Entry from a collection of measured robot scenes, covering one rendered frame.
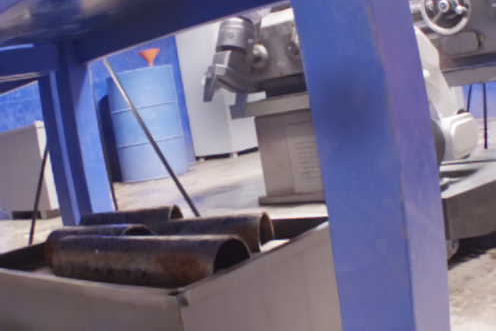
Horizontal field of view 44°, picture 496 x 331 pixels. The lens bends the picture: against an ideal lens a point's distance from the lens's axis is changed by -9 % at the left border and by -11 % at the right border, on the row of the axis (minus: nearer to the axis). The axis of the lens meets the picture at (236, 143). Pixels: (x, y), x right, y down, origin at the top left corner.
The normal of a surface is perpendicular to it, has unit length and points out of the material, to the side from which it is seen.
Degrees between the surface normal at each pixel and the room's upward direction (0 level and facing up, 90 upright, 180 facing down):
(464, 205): 90
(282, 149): 90
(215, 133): 90
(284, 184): 90
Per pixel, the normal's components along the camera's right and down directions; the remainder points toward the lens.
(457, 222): 0.43, -0.03
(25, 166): -0.58, 0.14
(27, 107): 0.73, -0.09
